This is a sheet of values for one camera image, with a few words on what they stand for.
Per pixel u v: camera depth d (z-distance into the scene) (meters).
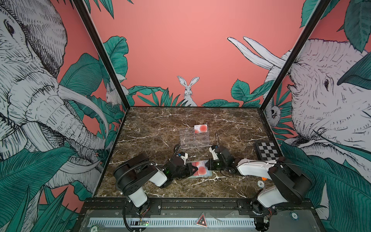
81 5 0.69
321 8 0.70
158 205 0.73
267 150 0.93
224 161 0.70
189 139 1.01
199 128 0.96
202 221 0.70
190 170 0.76
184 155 0.85
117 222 0.70
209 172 0.86
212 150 0.85
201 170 0.86
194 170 0.86
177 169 0.70
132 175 0.46
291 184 0.44
